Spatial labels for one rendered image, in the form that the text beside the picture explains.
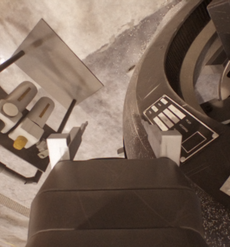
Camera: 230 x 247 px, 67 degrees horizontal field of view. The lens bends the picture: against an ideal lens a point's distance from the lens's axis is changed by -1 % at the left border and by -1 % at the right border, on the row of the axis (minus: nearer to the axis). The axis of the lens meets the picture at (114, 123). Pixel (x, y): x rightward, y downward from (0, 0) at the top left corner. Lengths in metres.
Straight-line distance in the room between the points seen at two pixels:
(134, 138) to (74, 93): 0.86
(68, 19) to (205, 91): 0.76
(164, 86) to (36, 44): 0.82
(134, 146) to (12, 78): 1.03
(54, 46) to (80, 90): 0.26
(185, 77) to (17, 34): 0.85
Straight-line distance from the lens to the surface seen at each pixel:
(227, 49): 0.20
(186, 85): 0.34
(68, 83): 1.02
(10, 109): 0.66
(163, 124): 0.19
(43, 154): 0.70
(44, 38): 0.97
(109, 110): 1.07
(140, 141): 0.20
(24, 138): 0.67
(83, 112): 1.12
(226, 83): 0.41
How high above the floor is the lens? 0.85
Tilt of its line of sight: 48 degrees down
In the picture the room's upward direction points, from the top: 171 degrees counter-clockwise
